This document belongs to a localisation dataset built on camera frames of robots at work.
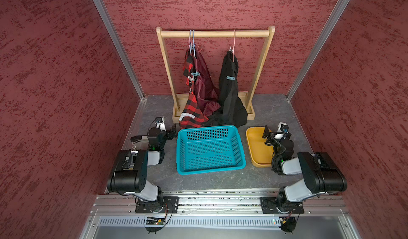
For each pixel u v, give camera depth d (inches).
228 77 27.8
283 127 29.4
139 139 35.5
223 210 28.7
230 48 35.0
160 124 31.4
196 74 28.3
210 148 36.3
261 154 35.3
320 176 17.6
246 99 43.8
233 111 31.4
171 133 33.5
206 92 40.5
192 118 32.8
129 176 17.6
